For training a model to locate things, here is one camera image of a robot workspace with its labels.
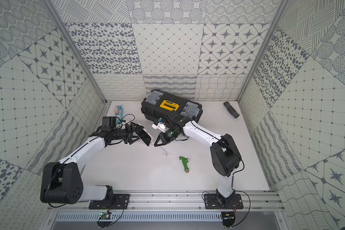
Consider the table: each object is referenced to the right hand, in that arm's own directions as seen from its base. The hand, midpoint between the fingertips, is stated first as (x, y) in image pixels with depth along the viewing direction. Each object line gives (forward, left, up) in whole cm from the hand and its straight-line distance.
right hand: (157, 145), depth 79 cm
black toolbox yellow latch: (+29, +3, +3) cm, 29 cm away
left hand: (+10, +12, +2) cm, 15 cm away
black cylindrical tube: (+38, -53, -12) cm, 66 cm away
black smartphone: (+4, +7, +2) cm, 9 cm away
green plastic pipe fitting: (-3, -16, -14) cm, 21 cm away
